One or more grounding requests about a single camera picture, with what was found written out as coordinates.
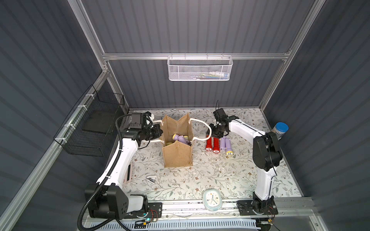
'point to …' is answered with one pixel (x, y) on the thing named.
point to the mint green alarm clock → (212, 199)
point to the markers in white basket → (212, 75)
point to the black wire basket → (88, 130)
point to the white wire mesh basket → (199, 68)
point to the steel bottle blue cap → (279, 129)
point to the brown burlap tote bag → (177, 153)
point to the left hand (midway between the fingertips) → (163, 131)
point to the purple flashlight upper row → (222, 143)
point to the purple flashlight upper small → (229, 152)
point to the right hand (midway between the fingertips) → (210, 133)
